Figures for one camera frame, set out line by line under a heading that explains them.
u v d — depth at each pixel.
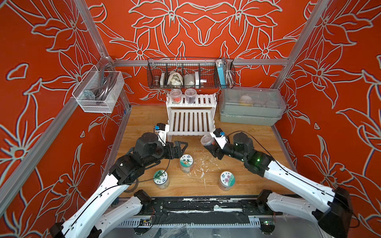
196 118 0.95
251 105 0.98
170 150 0.55
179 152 0.55
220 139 0.60
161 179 0.74
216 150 0.62
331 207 0.39
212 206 0.74
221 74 0.85
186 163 0.80
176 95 0.79
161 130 0.57
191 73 0.97
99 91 0.78
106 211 0.47
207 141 0.69
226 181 0.74
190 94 0.81
